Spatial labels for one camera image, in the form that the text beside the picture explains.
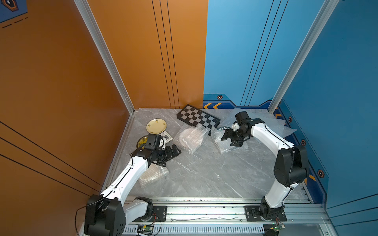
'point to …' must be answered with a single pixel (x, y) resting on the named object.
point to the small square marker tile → (167, 137)
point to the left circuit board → (146, 229)
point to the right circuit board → (277, 227)
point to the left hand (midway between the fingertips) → (176, 152)
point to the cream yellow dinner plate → (156, 126)
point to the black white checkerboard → (194, 116)
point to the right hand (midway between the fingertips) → (225, 140)
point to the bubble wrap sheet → (286, 130)
